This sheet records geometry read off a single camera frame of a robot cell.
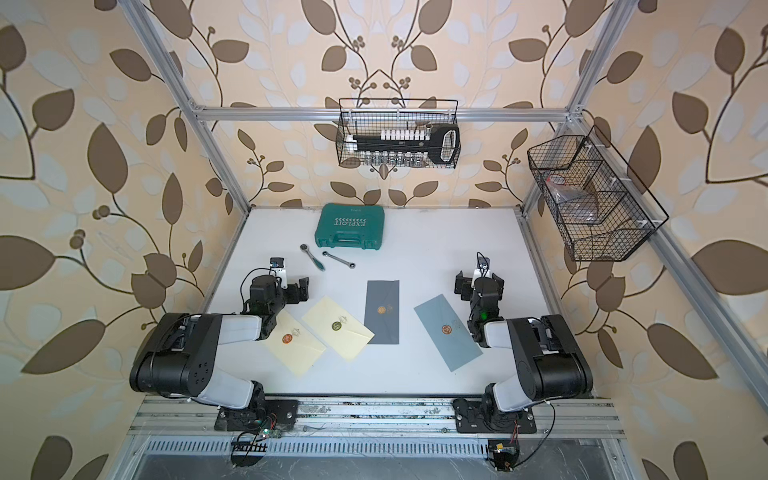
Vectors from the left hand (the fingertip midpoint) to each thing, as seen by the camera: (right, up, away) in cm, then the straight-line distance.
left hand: (287, 276), depth 94 cm
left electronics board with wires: (-1, -39, -22) cm, 45 cm away
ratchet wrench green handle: (+1, +9, +14) cm, 17 cm away
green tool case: (+18, +17, +15) cm, 29 cm away
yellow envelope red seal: (+5, -19, -7) cm, 21 cm away
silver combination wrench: (+19, +2, +10) cm, 22 cm away
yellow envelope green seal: (+17, -15, -5) cm, 23 cm away
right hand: (+61, +1, -1) cm, 61 cm away
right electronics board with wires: (+61, -40, -23) cm, 76 cm away
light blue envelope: (+51, -17, -6) cm, 54 cm away
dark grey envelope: (+31, -12, -2) cm, 33 cm away
